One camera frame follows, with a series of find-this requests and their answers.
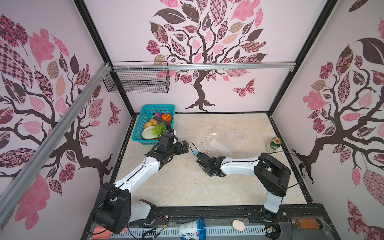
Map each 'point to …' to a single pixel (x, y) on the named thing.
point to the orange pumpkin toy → (166, 117)
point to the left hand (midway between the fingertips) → (183, 147)
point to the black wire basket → (149, 77)
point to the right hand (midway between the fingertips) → (211, 162)
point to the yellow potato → (148, 124)
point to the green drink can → (275, 143)
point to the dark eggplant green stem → (167, 123)
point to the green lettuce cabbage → (154, 131)
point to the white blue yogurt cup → (194, 230)
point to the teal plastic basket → (147, 111)
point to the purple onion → (158, 114)
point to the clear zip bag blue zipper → (226, 141)
